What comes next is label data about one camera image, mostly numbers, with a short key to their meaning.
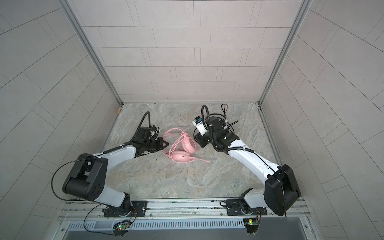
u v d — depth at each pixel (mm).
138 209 708
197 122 691
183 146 757
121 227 642
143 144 708
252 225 680
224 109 1126
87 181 429
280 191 389
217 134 601
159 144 783
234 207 714
